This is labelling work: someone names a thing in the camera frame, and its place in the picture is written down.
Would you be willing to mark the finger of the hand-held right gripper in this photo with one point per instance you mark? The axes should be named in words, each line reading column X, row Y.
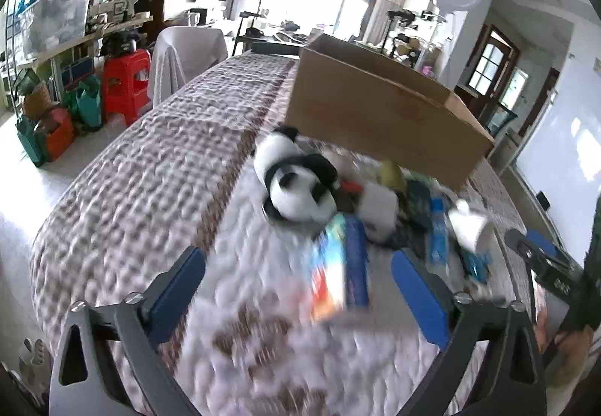
column 540, row 242

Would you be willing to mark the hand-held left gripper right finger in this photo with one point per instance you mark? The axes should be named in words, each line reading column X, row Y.
column 418, row 298

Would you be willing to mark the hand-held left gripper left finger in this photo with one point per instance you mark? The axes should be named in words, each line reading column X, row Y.
column 176, row 298

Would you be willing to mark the white cup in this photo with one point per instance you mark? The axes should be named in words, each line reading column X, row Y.
column 469, row 228

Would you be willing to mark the tissue packet with orange bear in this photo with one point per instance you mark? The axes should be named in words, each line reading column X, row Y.
column 331, row 266

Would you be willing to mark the black and white panda plush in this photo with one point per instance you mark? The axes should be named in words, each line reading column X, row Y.
column 291, row 190

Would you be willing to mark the brown cardboard box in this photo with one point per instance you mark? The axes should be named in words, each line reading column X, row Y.
column 375, row 115

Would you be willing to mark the person's right forearm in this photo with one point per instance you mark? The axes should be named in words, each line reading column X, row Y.
column 577, row 350

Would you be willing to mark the small blue toy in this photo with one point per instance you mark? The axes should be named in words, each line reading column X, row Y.
column 476, row 266

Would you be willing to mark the light blue box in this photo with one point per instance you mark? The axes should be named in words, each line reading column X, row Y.
column 440, row 233

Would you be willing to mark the white paper roll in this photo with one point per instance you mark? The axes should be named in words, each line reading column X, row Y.
column 378, row 209

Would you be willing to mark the whiteboard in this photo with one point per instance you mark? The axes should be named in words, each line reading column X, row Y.
column 563, row 139

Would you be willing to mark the brown wooden door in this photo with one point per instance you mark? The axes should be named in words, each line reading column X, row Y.
column 490, row 64

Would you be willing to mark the orange plastic box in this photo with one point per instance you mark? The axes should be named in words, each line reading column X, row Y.
column 58, row 134

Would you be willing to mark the green bag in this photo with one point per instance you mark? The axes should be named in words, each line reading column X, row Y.
column 30, row 144

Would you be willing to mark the teal shopping bag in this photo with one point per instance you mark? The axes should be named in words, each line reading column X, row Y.
column 87, row 104

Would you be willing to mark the red plastic stool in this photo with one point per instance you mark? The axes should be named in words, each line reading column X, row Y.
column 126, row 83

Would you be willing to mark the chair under white cloth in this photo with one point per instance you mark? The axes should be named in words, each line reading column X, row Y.
column 183, row 59

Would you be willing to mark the black tripod stand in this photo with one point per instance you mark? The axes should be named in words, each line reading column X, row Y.
column 396, row 31
column 246, row 29

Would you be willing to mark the black bag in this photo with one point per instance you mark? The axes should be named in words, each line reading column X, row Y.
column 119, row 44

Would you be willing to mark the clear plastic storage box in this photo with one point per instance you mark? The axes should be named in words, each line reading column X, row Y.
column 56, row 17

